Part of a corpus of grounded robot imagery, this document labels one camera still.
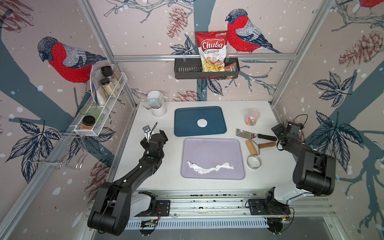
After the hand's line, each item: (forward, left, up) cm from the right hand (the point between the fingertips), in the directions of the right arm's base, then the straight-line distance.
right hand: (278, 128), depth 94 cm
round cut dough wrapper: (+8, +49, -7) cm, 51 cm away
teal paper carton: (+16, +84, +5) cm, 86 cm away
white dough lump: (-26, +49, -8) cm, 56 cm away
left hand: (-9, +76, +7) cm, 77 cm away
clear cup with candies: (+11, +14, -2) cm, 18 cm away
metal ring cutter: (-19, +17, -10) cm, 27 cm away
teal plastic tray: (+11, +62, -7) cm, 63 cm away
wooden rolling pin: (-11, +16, -7) cm, 20 cm away
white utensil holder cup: (+14, +79, -1) cm, 81 cm away
